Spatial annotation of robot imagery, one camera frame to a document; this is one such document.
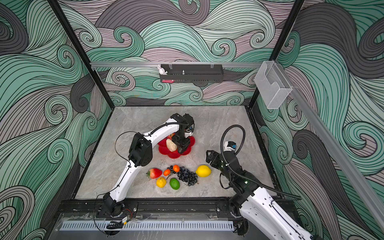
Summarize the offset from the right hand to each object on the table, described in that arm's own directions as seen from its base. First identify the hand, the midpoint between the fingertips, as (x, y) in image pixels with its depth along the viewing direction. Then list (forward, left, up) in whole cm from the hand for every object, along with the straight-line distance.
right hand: (211, 154), depth 76 cm
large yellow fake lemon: (-4, +3, -13) cm, 14 cm away
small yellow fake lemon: (-11, +27, -11) cm, 31 cm away
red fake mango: (-6, +31, -12) cm, 34 cm away
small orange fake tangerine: (-5, +25, -13) cm, 28 cm away
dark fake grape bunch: (-7, +13, -11) cm, 19 cm away
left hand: (+12, +16, -13) cm, 23 cm away
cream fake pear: (+11, +23, -11) cm, 27 cm away
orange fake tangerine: (-4, +19, -10) cm, 22 cm away
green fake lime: (-11, +19, -13) cm, 26 cm away
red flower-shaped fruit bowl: (+10, +29, -15) cm, 34 cm away
